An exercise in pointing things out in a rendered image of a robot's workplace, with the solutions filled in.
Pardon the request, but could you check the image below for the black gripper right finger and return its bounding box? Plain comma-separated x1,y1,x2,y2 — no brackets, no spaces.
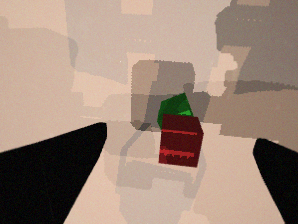
253,138,298,224

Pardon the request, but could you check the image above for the dark red block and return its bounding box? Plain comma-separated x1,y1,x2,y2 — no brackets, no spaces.
158,114,204,168

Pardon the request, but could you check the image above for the green block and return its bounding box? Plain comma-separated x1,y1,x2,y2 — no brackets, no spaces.
157,100,192,130
160,93,194,117

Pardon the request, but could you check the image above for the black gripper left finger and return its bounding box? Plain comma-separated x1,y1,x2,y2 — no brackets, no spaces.
0,122,107,224

